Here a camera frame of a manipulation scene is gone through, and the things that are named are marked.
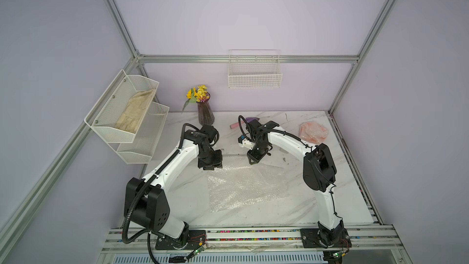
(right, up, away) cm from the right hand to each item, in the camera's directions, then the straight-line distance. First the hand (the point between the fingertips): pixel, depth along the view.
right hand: (249, 161), depth 91 cm
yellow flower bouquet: (-28, +35, +5) cm, 45 cm away
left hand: (-15, -1, -11) cm, 18 cm away
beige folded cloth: (-52, +21, -14) cm, 58 cm away
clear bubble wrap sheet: (+38, +14, +15) cm, 44 cm away
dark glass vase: (-25, +25, +18) cm, 39 cm away
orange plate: (+39, +15, +16) cm, 44 cm away
